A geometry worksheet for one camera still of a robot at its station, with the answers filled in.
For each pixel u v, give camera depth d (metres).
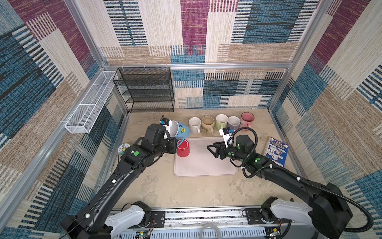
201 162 0.94
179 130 0.68
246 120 0.99
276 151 0.94
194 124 1.01
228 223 0.73
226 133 0.69
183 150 0.89
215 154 0.71
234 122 1.06
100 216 0.39
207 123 1.07
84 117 0.71
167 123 0.62
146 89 1.09
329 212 0.40
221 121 1.03
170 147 0.62
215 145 0.80
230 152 0.68
